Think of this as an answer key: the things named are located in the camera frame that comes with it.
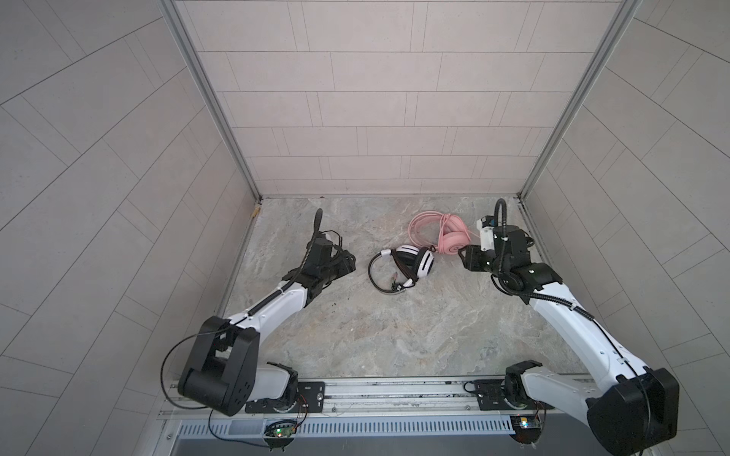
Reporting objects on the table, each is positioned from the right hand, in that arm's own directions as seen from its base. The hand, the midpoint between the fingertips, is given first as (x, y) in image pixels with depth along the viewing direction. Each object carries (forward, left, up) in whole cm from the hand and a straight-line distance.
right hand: (463, 249), depth 81 cm
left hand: (+4, +32, -6) cm, 33 cm away
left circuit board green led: (-38, +49, -13) cm, 63 cm away
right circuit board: (-40, -9, -19) cm, 45 cm away
